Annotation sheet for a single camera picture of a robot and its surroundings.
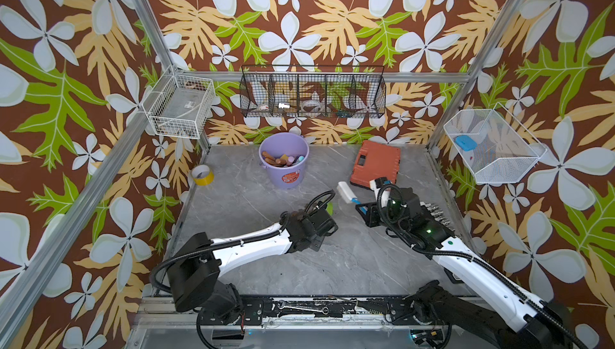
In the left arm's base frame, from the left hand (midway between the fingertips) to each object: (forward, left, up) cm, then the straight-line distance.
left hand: (316, 230), depth 83 cm
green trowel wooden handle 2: (+25, +15, +8) cm, 30 cm away
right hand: (+4, -13, +10) cm, 17 cm away
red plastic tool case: (+36, -28, -4) cm, 46 cm away
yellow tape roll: (+32, +52, -10) cm, 62 cm away
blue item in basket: (+27, -55, +17) cm, 64 cm away
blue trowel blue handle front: (+27, +6, +7) cm, 29 cm away
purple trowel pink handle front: (+26, +10, +8) cm, 29 cm away
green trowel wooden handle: (+31, +20, +5) cm, 38 cm away
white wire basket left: (+37, +50, +26) cm, 68 cm away
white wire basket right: (+23, -62, +19) cm, 69 cm away
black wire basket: (+51, +1, +23) cm, 56 cm away
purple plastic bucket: (+38, +14, -2) cm, 41 cm away
